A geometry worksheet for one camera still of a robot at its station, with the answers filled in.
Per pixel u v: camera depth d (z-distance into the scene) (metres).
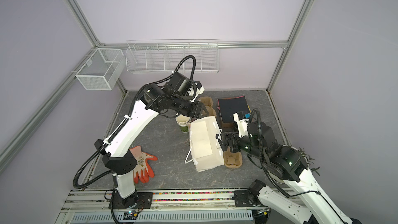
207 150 0.88
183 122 0.89
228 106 1.06
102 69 0.96
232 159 0.85
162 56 1.02
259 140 0.41
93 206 0.73
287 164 0.40
